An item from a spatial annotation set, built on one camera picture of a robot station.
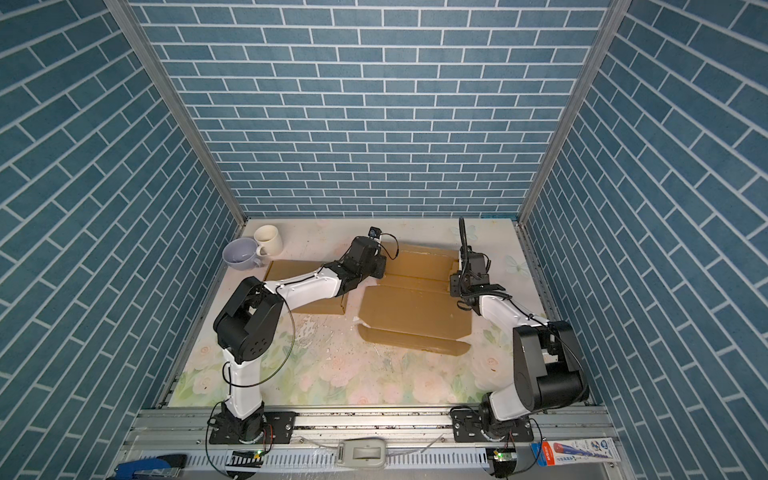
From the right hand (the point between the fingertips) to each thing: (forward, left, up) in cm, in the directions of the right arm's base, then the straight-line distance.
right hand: (460, 275), depth 94 cm
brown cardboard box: (0, +59, -2) cm, 59 cm away
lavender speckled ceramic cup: (+6, +78, -4) cm, 78 cm away
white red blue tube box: (-44, -26, -7) cm, 51 cm away
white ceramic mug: (+9, +66, +2) cm, 67 cm away
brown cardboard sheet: (-6, +15, -13) cm, 21 cm away
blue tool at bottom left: (-56, +77, -5) cm, 95 cm away
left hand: (+4, +25, +2) cm, 26 cm away
